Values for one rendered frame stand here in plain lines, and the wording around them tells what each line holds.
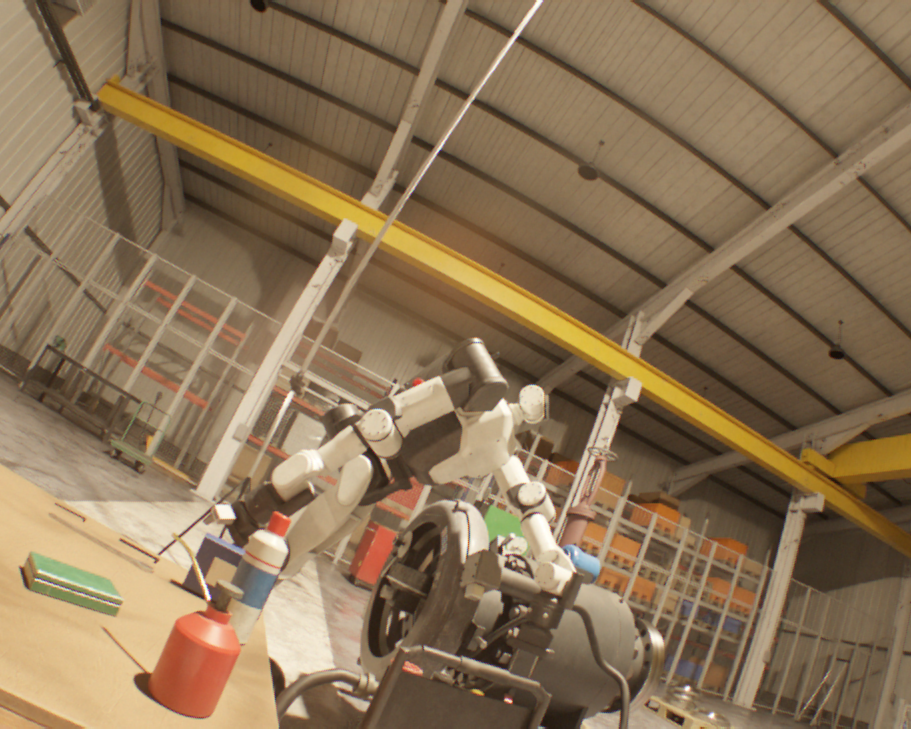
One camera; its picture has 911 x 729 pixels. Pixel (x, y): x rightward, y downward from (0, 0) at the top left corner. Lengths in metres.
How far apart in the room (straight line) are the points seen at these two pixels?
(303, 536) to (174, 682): 0.97
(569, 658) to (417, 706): 0.93
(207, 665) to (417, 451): 0.97
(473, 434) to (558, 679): 1.02
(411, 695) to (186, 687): 0.65
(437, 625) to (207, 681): 1.14
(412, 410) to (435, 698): 0.66
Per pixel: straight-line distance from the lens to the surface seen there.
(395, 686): 1.17
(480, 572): 1.60
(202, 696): 0.63
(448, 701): 1.22
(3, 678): 0.58
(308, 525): 1.54
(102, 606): 0.81
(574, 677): 2.08
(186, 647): 0.61
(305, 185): 10.49
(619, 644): 2.17
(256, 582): 0.92
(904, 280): 11.53
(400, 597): 1.81
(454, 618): 1.68
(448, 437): 1.42
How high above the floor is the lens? 0.74
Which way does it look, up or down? 19 degrees up
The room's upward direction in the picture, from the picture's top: 24 degrees clockwise
